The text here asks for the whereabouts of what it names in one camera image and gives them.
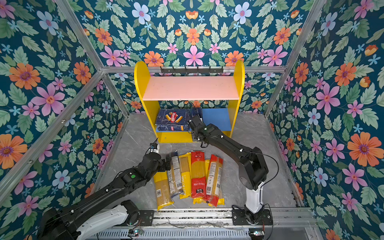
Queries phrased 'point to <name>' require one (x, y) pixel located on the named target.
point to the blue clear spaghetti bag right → (176, 173)
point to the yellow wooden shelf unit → (217, 122)
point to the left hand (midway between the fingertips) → (166, 156)
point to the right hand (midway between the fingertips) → (199, 132)
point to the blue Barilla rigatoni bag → (172, 119)
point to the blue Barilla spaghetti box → (194, 111)
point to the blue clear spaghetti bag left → (170, 179)
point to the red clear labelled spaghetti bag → (214, 185)
